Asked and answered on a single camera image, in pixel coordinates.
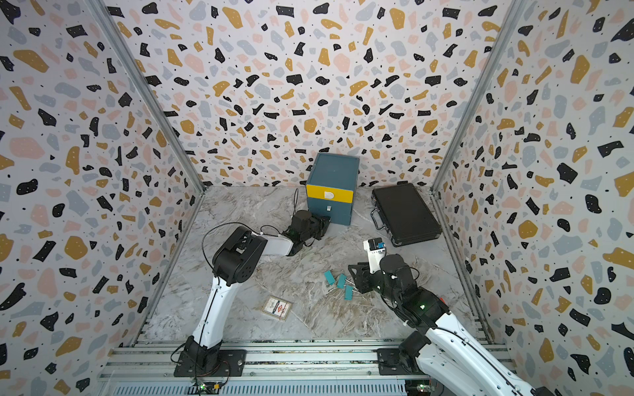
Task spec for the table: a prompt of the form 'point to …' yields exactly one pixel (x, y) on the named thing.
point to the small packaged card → (277, 308)
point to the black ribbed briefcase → (403, 213)
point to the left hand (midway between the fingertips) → (335, 215)
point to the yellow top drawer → (329, 193)
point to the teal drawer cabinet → (332, 180)
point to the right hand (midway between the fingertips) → (353, 267)
